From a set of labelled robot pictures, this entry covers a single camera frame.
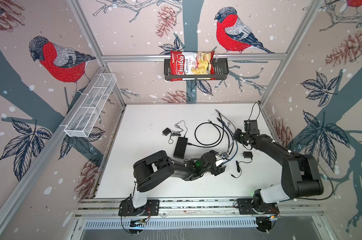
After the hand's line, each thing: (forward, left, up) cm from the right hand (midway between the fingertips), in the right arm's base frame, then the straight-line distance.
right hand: (232, 136), depth 93 cm
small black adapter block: (-9, -9, -8) cm, 15 cm away
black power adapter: (+5, +44, -4) cm, 45 cm away
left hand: (-16, +8, 0) cm, 18 cm away
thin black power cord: (+4, +36, -4) cm, 37 cm away
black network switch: (-9, +33, -4) cm, 35 cm away
